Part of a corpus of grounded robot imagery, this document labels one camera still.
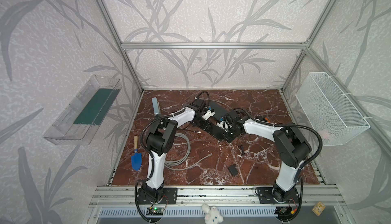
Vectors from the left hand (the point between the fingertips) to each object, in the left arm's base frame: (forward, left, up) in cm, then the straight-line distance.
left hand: (210, 124), depth 97 cm
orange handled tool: (+6, -38, -2) cm, 39 cm away
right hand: (-5, -9, -2) cm, 10 cm away
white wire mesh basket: (-15, -51, +32) cm, 62 cm away
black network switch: (-3, -2, -1) cm, 3 cm away
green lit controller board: (-45, +27, -4) cm, 53 cm away
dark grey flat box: (+16, -7, -6) cm, 18 cm away
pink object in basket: (-16, -55, +19) cm, 60 cm away
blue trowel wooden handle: (-21, +41, 0) cm, 47 cm away
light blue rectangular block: (+14, +38, 0) cm, 40 cm away
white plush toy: (-47, 0, +2) cm, 47 cm away
